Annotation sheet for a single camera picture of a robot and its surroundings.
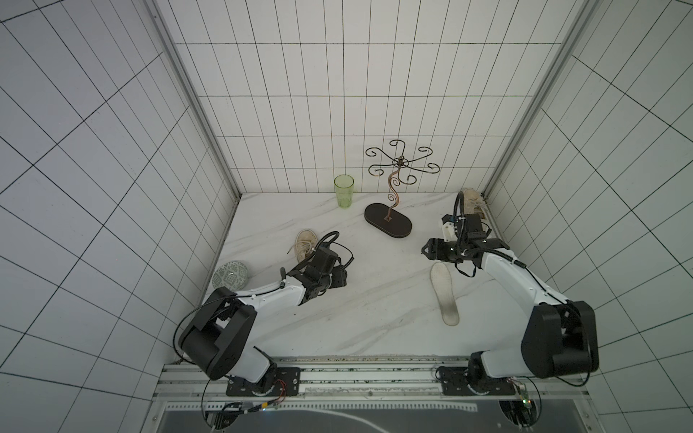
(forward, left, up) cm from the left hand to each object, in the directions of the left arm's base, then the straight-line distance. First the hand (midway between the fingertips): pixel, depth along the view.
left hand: (336, 278), depth 90 cm
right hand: (+8, -32, +9) cm, 34 cm away
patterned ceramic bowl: (+1, +37, -1) cm, 37 cm away
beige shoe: (+32, -55, +4) cm, 64 cm away
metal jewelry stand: (+28, -19, -2) cm, 34 cm away
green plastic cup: (+38, -2, +9) cm, 39 cm away
